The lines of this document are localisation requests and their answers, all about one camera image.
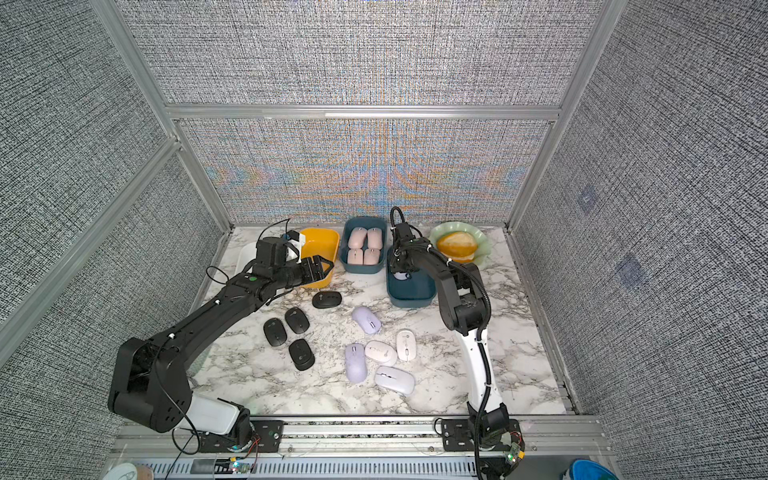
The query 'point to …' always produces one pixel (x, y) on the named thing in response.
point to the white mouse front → (395, 379)
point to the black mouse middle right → (297, 320)
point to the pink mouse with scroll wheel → (375, 238)
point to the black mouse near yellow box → (326, 299)
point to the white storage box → (247, 254)
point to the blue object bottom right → (584, 469)
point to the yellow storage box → (324, 243)
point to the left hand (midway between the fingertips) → (331, 264)
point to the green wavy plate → (484, 248)
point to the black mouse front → (301, 354)
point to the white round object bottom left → (121, 471)
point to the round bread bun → (458, 246)
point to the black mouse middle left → (275, 332)
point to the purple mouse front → (355, 362)
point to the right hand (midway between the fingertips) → (400, 256)
